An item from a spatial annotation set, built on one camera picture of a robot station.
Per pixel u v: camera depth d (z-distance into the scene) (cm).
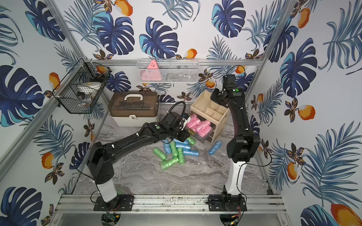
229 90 60
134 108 104
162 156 90
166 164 85
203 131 82
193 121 86
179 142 95
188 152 90
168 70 92
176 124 64
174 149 92
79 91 82
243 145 51
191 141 95
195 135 80
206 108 84
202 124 82
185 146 92
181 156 90
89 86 79
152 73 90
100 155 50
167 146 94
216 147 95
